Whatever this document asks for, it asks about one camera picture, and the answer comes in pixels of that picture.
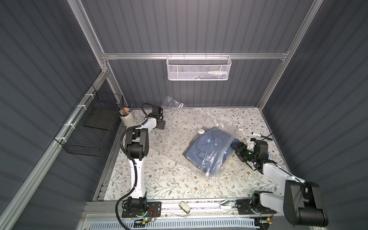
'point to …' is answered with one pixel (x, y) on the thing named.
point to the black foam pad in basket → (101, 117)
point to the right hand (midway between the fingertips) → (235, 148)
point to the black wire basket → (91, 129)
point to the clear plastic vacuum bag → (174, 141)
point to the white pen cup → (126, 117)
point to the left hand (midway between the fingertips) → (158, 124)
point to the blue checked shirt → (208, 149)
